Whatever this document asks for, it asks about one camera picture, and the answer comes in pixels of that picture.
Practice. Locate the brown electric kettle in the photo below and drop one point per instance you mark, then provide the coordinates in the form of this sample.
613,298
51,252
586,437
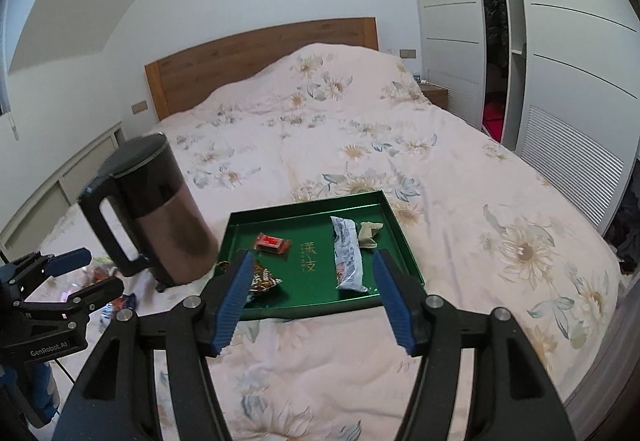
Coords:
170,221

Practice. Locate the white wardrobe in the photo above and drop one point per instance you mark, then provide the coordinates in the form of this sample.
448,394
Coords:
575,71

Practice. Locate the small white green snack packet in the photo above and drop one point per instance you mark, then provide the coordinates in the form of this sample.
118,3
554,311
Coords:
370,233

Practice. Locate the clear bag of mixed snacks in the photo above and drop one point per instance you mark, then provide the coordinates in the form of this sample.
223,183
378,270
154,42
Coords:
97,273

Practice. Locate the wooden bedside table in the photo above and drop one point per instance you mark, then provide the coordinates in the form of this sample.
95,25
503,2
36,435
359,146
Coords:
435,95

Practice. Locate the red cloth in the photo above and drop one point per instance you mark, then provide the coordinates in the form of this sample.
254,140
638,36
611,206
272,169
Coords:
492,118

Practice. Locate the dark cloth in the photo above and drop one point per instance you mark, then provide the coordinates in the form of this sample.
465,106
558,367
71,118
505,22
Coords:
625,236

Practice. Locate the blue and brown cookie packet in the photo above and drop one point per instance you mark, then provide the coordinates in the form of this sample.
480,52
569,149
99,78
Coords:
120,303

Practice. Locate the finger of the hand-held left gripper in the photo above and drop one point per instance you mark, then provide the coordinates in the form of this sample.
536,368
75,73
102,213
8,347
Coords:
95,293
70,260

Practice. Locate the person's left hand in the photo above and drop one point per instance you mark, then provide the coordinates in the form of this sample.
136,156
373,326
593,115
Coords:
42,391

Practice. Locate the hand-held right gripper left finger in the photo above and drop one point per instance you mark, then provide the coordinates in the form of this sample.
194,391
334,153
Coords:
232,301

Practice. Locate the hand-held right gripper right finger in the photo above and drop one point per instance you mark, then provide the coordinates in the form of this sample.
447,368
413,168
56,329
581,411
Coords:
395,306

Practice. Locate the long blue white snack packet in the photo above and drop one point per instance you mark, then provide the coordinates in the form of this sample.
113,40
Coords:
347,256

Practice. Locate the red snack bar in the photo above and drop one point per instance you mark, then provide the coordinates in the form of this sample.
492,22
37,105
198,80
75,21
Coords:
272,242

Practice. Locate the brown oat snack packet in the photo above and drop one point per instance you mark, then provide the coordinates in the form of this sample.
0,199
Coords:
265,282

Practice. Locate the wall socket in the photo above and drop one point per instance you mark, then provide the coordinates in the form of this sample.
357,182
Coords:
407,53
140,107

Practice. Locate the wooden headboard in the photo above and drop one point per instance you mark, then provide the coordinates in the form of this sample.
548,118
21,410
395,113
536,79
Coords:
250,56

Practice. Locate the green tray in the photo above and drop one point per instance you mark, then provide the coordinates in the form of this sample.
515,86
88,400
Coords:
300,293

